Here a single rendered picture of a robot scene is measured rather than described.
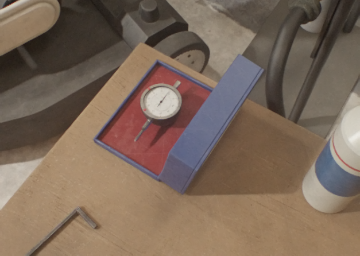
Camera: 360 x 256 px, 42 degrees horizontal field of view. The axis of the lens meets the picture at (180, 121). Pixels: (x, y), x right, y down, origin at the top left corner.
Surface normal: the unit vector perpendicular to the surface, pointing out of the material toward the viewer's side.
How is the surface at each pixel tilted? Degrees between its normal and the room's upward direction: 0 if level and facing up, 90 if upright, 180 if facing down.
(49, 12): 90
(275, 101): 57
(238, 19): 0
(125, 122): 0
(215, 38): 0
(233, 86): 9
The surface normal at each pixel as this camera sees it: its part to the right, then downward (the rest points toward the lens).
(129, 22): -0.57, 0.04
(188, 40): 0.35, -0.62
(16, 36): 0.59, 0.71
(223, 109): 0.14, -0.38
